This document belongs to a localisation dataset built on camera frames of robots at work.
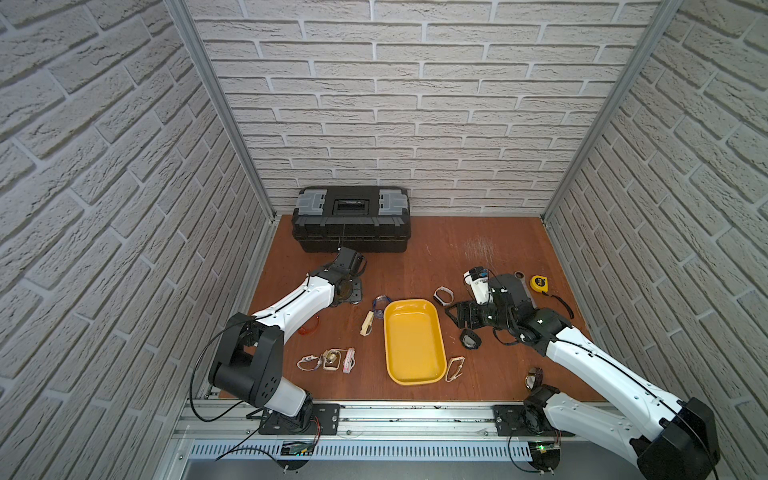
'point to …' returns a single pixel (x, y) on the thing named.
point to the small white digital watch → (309, 363)
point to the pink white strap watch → (349, 361)
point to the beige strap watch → (367, 325)
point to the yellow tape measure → (540, 284)
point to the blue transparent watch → (378, 305)
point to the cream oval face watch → (459, 373)
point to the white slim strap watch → (439, 299)
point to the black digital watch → (470, 339)
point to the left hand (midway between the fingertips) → (352, 286)
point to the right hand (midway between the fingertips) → (459, 308)
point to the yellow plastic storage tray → (415, 352)
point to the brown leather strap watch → (534, 378)
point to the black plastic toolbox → (373, 219)
